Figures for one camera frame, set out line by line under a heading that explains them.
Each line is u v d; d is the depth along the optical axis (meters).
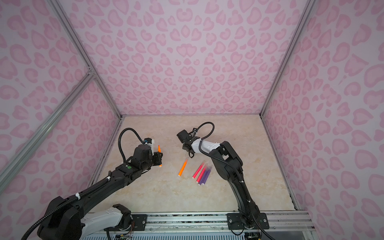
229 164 0.57
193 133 0.91
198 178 0.88
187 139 0.80
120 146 0.62
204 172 0.89
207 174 0.88
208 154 0.55
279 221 0.75
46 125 0.64
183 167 0.92
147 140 0.75
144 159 0.65
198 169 0.91
